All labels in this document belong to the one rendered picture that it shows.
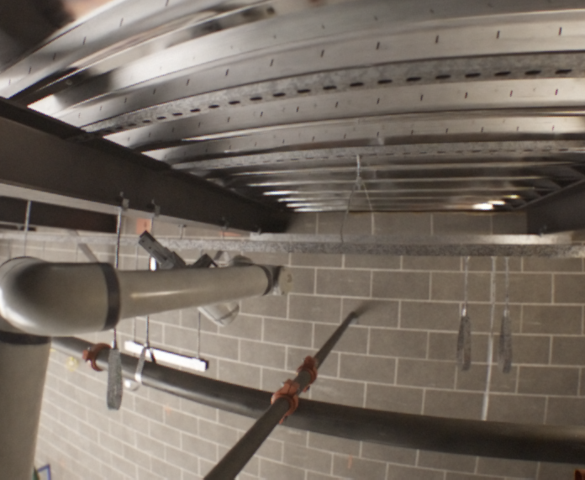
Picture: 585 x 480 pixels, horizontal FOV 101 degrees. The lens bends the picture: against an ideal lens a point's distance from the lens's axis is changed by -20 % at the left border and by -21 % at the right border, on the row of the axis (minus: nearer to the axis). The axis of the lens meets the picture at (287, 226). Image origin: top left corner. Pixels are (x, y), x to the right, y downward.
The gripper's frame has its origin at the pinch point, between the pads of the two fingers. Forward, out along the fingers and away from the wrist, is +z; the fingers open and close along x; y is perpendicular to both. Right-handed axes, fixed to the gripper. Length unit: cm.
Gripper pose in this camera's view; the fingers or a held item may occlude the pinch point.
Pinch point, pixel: (147, 240)
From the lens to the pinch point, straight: 84.6
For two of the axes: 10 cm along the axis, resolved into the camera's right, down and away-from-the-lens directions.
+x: -4.1, -1.5, 9.0
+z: -5.9, -7.1, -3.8
